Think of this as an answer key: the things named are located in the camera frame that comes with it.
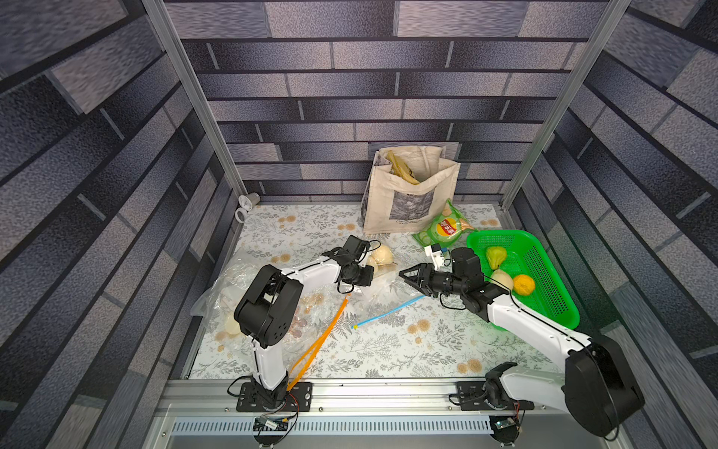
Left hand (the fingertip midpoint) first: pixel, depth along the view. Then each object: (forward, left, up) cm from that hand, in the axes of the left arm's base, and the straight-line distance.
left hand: (373, 276), depth 93 cm
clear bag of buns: (-2, -6, -4) cm, 7 cm away
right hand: (-6, -7, +12) cm, 15 cm away
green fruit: (+9, -44, +2) cm, 45 cm away
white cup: (+36, +54, -1) cm, 65 cm away
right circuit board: (-40, -36, -7) cm, 54 cm away
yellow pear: (-3, -50, +2) cm, 50 cm away
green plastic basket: (+10, -57, 0) cm, 58 cm away
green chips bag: (+16, -26, +7) cm, 31 cm away
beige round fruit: (-2, -43, +3) cm, 43 cm away
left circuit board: (-41, +29, -5) cm, 50 cm away
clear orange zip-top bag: (-10, +16, -4) cm, 19 cm away
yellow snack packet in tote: (+30, -9, +22) cm, 39 cm away
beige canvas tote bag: (+23, -7, +13) cm, 27 cm away
